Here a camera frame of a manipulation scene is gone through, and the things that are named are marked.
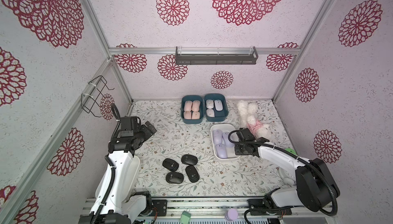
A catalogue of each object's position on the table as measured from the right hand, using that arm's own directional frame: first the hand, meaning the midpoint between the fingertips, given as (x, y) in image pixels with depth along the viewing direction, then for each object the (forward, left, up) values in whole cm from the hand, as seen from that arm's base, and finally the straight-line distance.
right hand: (238, 147), depth 90 cm
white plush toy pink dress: (+24, -9, +3) cm, 26 cm away
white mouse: (+37, +16, -2) cm, 40 cm away
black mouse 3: (-18, +36, -2) cm, 40 cm away
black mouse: (-11, +39, -1) cm, 40 cm away
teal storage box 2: (+27, +9, -4) cm, 28 cm away
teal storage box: (+31, +21, -1) cm, 38 cm away
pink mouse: (+25, +32, -1) cm, 41 cm away
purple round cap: (-34, +8, +5) cm, 36 cm away
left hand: (-1, +49, +17) cm, 52 cm away
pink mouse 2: (+26, +26, -2) cm, 37 cm away
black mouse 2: (-8, +28, -1) cm, 29 cm away
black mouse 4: (-16, +27, -1) cm, 31 cm away
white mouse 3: (+28, +15, -1) cm, 32 cm away
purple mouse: (+7, +12, -1) cm, 14 cm away
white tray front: (-20, +56, +3) cm, 60 cm away
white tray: (-2, +4, -3) cm, 5 cm away
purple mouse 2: (-1, +10, -3) cm, 10 cm away
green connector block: (-35, +29, -1) cm, 46 cm away
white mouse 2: (+37, +9, -3) cm, 38 cm away
